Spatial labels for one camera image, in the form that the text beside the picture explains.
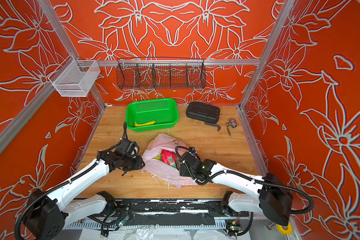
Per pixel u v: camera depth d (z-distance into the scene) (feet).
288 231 2.17
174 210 2.43
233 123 3.47
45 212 1.26
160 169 2.61
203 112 3.50
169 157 2.71
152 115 3.74
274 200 1.37
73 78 2.96
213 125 3.50
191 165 1.97
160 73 3.27
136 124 3.40
